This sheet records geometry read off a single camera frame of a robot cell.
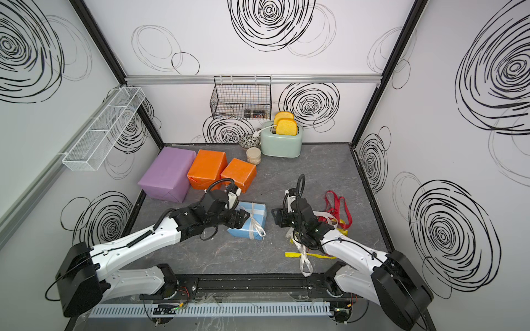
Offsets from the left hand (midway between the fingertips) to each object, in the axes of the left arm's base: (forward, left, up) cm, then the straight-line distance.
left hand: (242, 212), depth 79 cm
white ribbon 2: (-2, -5, -5) cm, 7 cm away
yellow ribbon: (-11, -22, -13) cm, 27 cm away
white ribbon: (-15, -25, -13) cm, 32 cm away
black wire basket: (+51, +8, +20) cm, 55 cm away
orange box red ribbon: (+23, +20, -3) cm, 31 cm away
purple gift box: (+18, +37, -3) cm, 41 cm away
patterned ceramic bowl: (+51, +3, -10) cm, 52 cm away
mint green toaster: (+43, -15, -6) cm, 46 cm away
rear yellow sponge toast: (+50, -16, +9) cm, 54 cm away
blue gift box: (+1, -7, -6) cm, 10 cm away
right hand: (+3, -13, -4) cm, 14 cm away
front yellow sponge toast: (+44, -18, +7) cm, 48 cm away
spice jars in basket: (+37, -4, +19) cm, 42 cm away
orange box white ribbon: (+25, +4, -7) cm, 26 cm away
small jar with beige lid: (+38, -1, -8) cm, 38 cm away
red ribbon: (+7, -40, -11) cm, 42 cm away
